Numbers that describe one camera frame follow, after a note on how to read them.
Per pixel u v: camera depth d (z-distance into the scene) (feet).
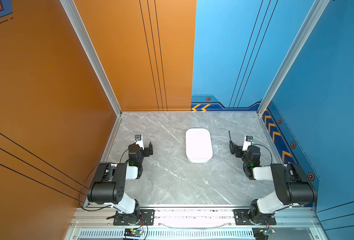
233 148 3.35
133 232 2.31
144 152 2.77
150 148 2.85
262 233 2.30
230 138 3.41
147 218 2.42
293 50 2.79
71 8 2.29
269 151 2.60
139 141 2.66
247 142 2.66
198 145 3.08
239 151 2.78
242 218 2.38
